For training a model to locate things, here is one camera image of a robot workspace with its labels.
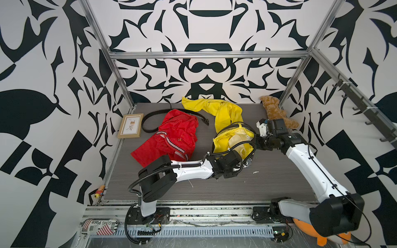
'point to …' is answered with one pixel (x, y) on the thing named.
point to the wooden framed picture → (131, 126)
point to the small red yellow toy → (100, 191)
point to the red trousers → (176, 137)
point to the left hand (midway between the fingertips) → (232, 160)
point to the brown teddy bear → (274, 111)
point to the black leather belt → (200, 116)
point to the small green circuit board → (280, 233)
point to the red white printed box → (100, 227)
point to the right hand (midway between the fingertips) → (249, 139)
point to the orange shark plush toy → (322, 240)
